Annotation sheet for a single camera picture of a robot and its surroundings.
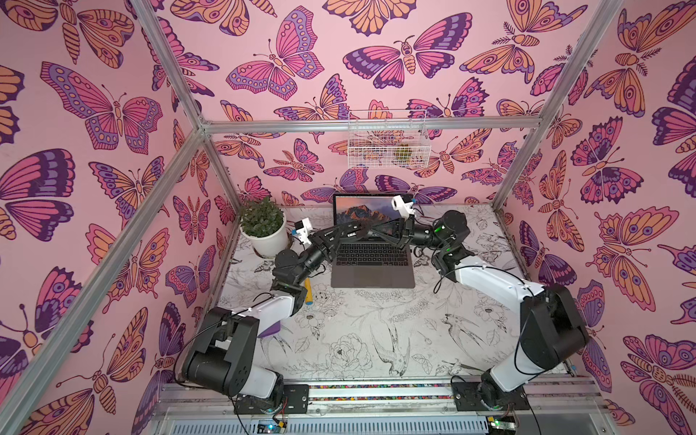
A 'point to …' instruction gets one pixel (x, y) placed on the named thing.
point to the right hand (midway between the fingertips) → (377, 230)
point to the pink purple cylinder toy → (275, 328)
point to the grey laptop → (370, 262)
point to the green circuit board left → (270, 427)
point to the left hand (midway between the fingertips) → (349, 228)
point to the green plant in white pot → (265, 224)
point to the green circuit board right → (503, 423)
